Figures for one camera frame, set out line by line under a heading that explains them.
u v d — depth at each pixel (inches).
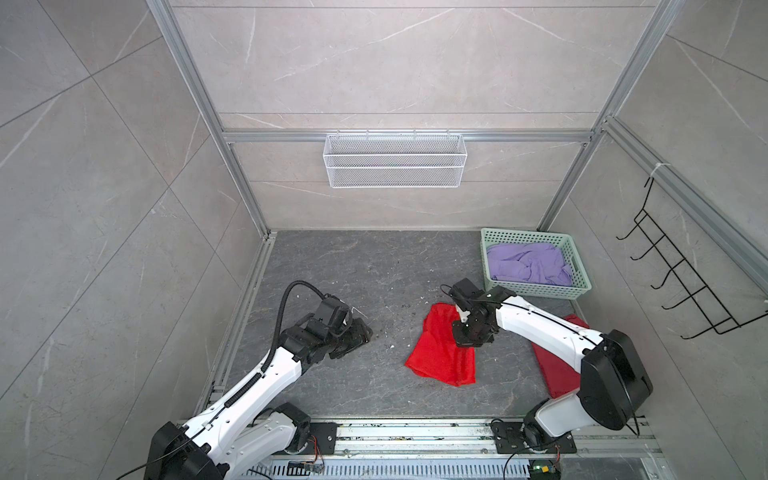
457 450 28.7
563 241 43.4
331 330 24.3
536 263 42.3
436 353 34.1
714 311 23.7
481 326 27.6
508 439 28.7
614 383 16.7
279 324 21.9
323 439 28.8
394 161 39.5
